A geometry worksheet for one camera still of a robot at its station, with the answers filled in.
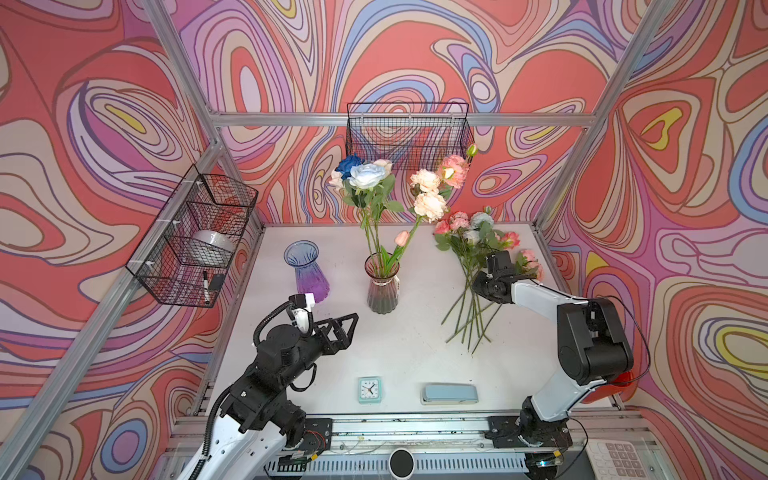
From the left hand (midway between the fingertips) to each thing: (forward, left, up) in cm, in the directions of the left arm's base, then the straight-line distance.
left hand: (350, 319), depth 69 cm
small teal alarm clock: (-10, -4, -20) cm, 23 cm away
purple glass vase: (+24, +17, -5) cm, 30 cm away
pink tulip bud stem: (+20, -13, +6) cm, 24 cm away
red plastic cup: (-13, -64, -9) cm, 66 cm away
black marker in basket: (+7, +36, +2) cm, 36 cm away
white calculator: (-26, -62, -21) cm, 71 cm away
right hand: (+20, -39, -20) cm, 48 cm away
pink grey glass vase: (+14, -8, -11) cm, 19 cm away
